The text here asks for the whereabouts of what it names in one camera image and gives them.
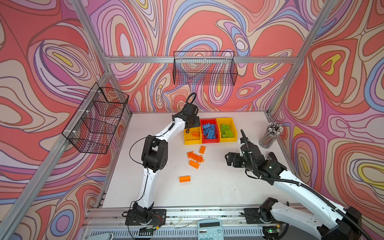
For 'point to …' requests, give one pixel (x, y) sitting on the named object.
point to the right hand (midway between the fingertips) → (233, 160)
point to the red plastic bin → (211, 121)
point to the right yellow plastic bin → (229, 121)
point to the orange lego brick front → (184, 179)
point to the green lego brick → (225, 131)
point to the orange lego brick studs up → (202, 149)
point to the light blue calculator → (210, 229)
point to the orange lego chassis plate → (195, 156)
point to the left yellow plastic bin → (194, 137)
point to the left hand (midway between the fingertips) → (197, 121)
